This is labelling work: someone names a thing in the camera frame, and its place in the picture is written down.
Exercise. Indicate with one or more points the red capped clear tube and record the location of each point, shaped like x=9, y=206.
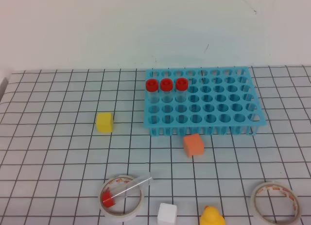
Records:
x=122, y=187

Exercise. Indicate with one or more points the blue tube rack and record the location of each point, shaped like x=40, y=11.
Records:
x=217, y=100

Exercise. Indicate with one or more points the white grid cloth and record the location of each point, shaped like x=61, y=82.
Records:
x=53, y=161

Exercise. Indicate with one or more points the yellow foam cube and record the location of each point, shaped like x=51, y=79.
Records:
x=104, y=122

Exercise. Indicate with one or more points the orange foam cube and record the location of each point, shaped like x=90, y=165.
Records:
x=193, y=145

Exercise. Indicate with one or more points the white foam cube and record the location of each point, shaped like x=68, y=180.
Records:
x=167, y=214

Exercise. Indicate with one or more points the left tape roll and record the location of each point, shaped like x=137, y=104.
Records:
x=123, y=210

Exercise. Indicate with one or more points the tape roll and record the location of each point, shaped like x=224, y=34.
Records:
x=288, y=193
x=123, y=210

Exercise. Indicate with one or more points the yellow rubber duck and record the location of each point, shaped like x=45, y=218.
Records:
x=211, y=216

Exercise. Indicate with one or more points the right tape roll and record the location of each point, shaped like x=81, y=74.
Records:
x=288, y=193

